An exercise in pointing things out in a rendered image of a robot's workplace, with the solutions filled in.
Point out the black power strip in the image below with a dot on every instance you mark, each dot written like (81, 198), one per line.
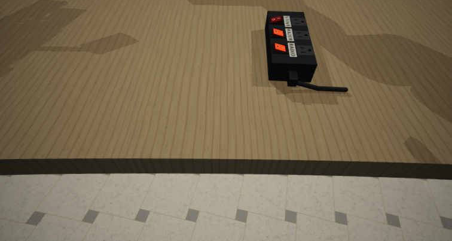
(290, 54)

